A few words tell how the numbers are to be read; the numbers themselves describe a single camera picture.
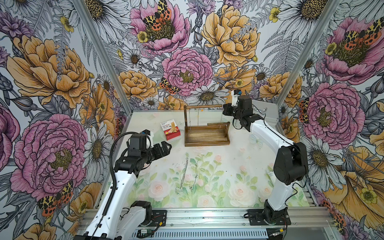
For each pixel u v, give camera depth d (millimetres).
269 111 1018
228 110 813
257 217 736
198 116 989
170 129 1052
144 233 727
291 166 490
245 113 702
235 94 798
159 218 742
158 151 671
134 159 536
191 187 845
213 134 1084
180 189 832
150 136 704
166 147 687
